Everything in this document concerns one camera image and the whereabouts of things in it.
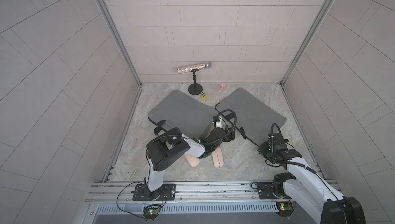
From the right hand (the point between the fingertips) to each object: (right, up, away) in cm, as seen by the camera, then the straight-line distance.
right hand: (257, 148), depth 87 cm
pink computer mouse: (-36, -5, -7) cm, 37 cm away
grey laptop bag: (-44, +20, +14) cm, 50 cm away
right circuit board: (+6, -21, -19) cm, 28 cm away
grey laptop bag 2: (+2, +16, +7) cm, 18 cm away
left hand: (-14, +11, +2) cm, 18 cm away
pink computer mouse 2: (-24, -2, -7) cm, 25 cm away
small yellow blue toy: (-31, +30, +22) cm, 49 cm away
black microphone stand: (-38, +35, +25) cm, 57 cm away
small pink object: (-17, +37, +27) cm, 49 cm away
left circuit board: (-53, -19, -22) cm, 61 cm away
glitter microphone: (-29, +50, +10) cm, 58 cm away
